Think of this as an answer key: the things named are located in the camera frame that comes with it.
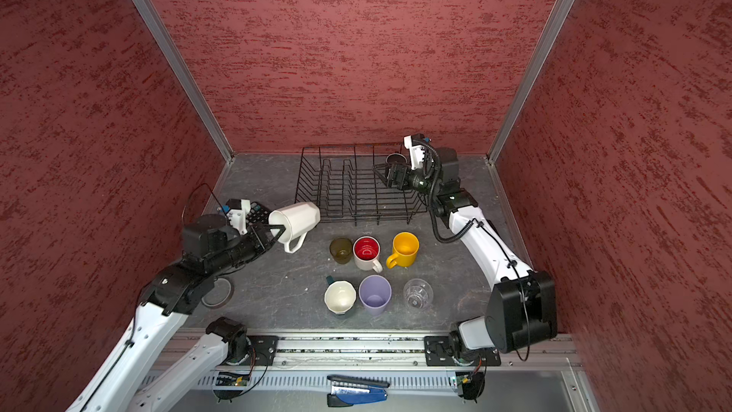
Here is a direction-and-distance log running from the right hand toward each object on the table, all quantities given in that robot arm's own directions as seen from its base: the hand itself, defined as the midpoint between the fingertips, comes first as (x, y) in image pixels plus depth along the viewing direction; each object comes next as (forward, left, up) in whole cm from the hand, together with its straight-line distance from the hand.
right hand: (380, 173), depth 77 cm
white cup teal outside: (-25, +13, -24) cm, 37 cm away
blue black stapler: (-47, +10, -27) cm, 55 cm away
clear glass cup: (-24, -10, -28) cm, 38 cm away
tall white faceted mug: (-15, +21, +1) cm, 26 cm away
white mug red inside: (-9, +5, -28) cm, 30 cm away
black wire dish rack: (+17, +11, -25) cm, 32 cm away
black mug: (+23, -8, -18) cm, 30 cm away
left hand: (-16, +25, -5) cm, 30 cm away
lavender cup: (-24, +2, -26) cm, 36 cm away
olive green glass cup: (-9, +13, -27) cm, 31 cm away
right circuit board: (-46, -21, -30) cm, 59 cm away
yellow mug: (-9, -8, -28) cm, 31 cm away
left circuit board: (-43, +41, -31) cm, 67 cm away
